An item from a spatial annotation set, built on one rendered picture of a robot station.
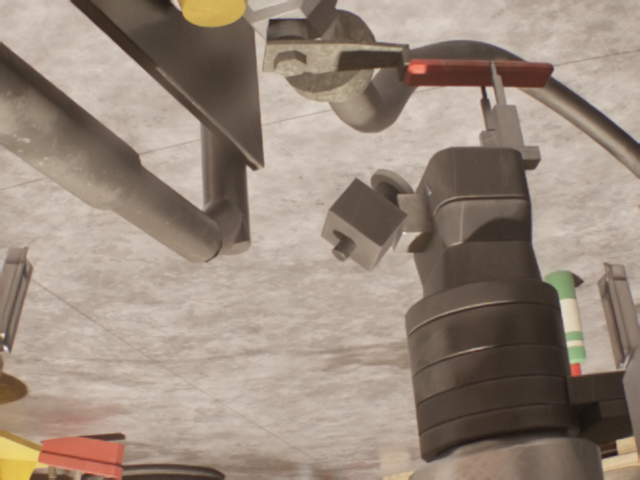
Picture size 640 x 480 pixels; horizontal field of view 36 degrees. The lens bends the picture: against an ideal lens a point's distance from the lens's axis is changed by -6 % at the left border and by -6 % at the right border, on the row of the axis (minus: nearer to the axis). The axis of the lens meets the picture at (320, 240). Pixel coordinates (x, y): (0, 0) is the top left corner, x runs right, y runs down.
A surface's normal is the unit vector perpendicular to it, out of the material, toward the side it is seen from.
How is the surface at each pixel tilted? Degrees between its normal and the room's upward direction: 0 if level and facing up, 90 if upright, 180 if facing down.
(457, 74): 0
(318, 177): 0
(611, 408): 90
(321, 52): 0
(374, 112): 45
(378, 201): 90
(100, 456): 90
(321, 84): 81
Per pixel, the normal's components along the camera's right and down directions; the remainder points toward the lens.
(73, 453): -0.26, -0.36
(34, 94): 0.92, -0.02
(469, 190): 0.12, -0.40
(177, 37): 0.93, -0.22
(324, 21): 0.85, 0.26
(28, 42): 0.10, 0.91
